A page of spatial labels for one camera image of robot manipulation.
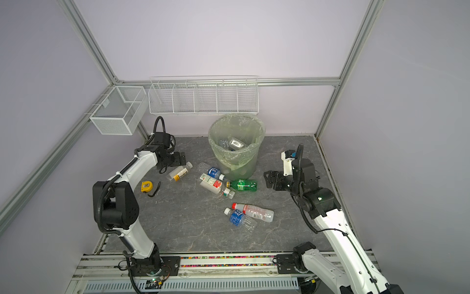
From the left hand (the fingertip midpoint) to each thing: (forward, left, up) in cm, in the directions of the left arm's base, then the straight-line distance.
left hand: (177, 162), depth 93 cm
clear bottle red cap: (-26, -37, -7) cm, 46 cm away
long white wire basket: (+31, -15, +18) cm, 39 cm away
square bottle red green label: (-11, -17, -6) cm, 21 cm away
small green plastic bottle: (-12, -33, -7) cm, 36 cm away
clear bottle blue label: (-29, -30, -6) cm, 42 cm away
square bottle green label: (+11, -31, -1) cm, 33 cm away
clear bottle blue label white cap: (-4, -19, -7) cm, 20 cm away
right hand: (-19, -45, +13) cm, 50 cm away
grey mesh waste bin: (+11, -30, +2) cm, 32 cm away
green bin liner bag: (-9, -30, +7) cm, 33 cm away
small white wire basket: (+29, +33, +11) cm, 45 cm away
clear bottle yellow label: (-1, +1, -8) cm, 8 cm away
